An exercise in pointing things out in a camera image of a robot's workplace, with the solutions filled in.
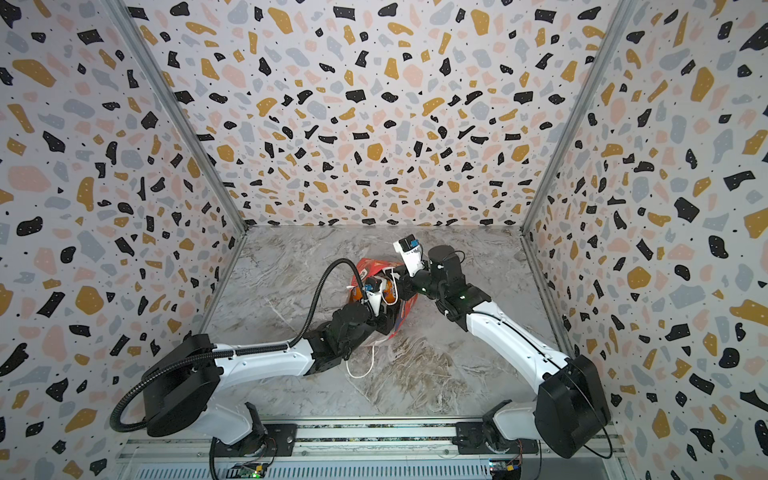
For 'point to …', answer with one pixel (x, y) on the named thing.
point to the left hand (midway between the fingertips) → (396, 295)
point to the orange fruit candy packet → (389, 293)
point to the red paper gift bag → (366, 269)
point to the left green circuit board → (247, 470)
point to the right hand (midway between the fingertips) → (382, 267)
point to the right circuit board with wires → (505, 469)
